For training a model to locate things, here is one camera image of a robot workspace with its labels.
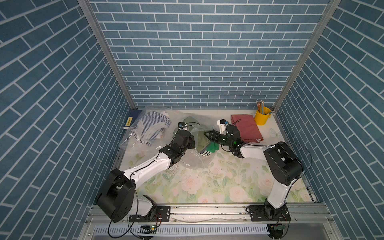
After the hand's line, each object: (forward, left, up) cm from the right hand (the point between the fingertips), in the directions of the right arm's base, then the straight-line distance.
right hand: (206, 134), depth 90 cm
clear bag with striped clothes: (+8, +40, -10) cm, 42 cm away
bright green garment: (-2, -4, -10) cm, 11 cm away
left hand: (-4, +6, +3) cm, 8 cm away
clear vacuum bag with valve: (-7, +5, +19) cm, 21 cm away
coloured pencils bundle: (+27, -37, +1) cm, 45 cm away
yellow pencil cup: (+23, -39, -7) cm, 46 cm away
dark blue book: (+24, +60, -12) cm, 66 cm away
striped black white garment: (-7, 0, -10) cm, 13 cm away
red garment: (+15, -30, -11) cm, 35 cm away
